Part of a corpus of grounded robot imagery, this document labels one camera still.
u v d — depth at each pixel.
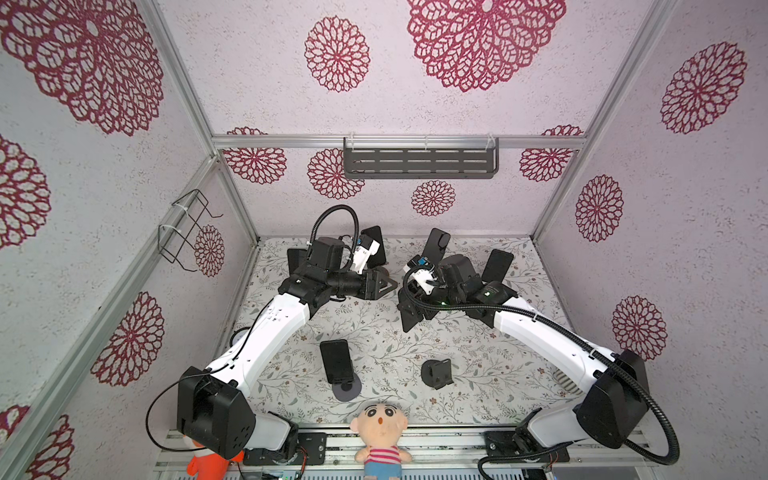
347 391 0.83
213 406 0.40
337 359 0.75
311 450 0.73
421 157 0.95
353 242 0.67
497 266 0.97
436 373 0.82
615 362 0.43
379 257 1.03
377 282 0.66
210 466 0.69
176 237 0.75
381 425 0.69
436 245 1.01
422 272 0.69
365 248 0.67
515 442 0.66
